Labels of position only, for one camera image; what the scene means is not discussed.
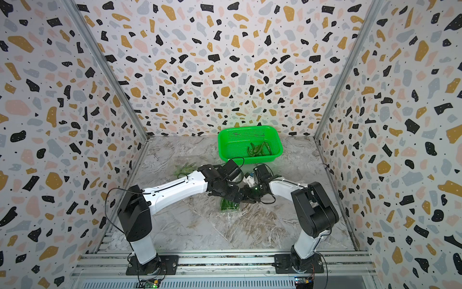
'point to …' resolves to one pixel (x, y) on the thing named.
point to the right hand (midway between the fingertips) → (239, 200)
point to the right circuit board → (304, 283)
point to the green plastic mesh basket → (233, 142)
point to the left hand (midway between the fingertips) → (237, 196)
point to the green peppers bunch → (260, 150)
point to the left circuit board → (151, 283)
